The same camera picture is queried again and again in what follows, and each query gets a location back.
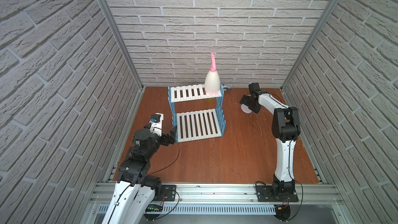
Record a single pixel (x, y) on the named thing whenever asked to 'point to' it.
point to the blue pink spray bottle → (245, 108)
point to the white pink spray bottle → (212, 85)
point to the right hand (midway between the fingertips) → (241, 103)
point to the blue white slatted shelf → (197, 114)
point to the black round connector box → (282, 211)
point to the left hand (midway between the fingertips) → (166, 121)
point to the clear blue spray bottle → (225, 88)
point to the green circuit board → (154, 208)
